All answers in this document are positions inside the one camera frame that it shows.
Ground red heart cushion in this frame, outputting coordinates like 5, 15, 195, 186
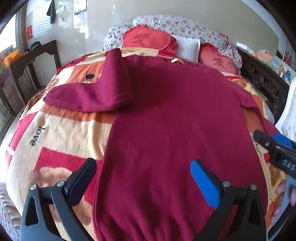
198, 43, 240, 75
122, 24, 179, 51

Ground orange card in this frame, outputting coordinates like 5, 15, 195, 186
254, 51, 273, 61

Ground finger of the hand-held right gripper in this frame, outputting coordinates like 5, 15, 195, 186
253, 129, 278, 154
273, 133, 296, 149

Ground person's right hand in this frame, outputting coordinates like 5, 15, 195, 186
270, 179, 288, 222

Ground white pillow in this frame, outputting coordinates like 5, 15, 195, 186
172, 35, 201, 63

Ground dark wooden nightstand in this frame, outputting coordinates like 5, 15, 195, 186
237, 47, 292, 123

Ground floral pillows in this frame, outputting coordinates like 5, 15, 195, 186
132, 15, 243, 70

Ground dark wooden desk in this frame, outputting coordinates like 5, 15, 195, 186
0, 40, 61, 109

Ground maroon sweater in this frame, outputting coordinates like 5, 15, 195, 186
43, 49, 270, 241

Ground dark slatted wooden cabinet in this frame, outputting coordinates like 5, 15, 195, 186
0, 67, 27, 132

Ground printed fleece blanket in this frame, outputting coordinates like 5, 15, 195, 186
6, 46, 287, 241

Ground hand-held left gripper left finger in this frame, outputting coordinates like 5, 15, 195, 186
20, 158, 97, 241

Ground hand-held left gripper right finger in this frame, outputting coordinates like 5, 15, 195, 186
190, 159, 267, 241

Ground orange basket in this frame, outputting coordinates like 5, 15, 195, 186
3, 49, 19, 66

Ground floral pillow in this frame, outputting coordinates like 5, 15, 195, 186
103, 23, 134, 51

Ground window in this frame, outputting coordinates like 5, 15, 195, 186
0, 11, 20, 54

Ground dark hanging cloth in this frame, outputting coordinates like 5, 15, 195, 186
47, 3, 56, 24

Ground grey quilted mattress cover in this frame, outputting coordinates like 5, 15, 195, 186
0, 179, 25, 235

